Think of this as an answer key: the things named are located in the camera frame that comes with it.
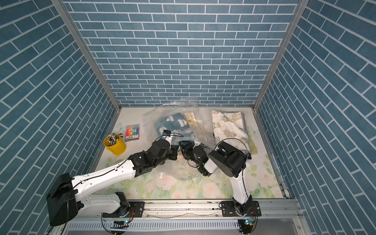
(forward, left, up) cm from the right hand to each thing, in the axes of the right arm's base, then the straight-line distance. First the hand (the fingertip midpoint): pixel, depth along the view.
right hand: (179, 145), depth 90 cm
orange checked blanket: (+24, -6, -6) cm, 25 cm away
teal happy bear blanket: (+17, +6, -1) cm, 18 cm away
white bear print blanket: (+15, -33, +2) cm, 36 cm away
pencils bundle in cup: (-4, +37, +9) cm, 38 cm away
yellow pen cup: (-4, +38, -3) cm, 38 cm away
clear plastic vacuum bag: (-12, -2, -8) cm, 15 cm away
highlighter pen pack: (+11, +36, -6) cm, 38 cm away
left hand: (-7, -4, +9) cm, 12 cm away
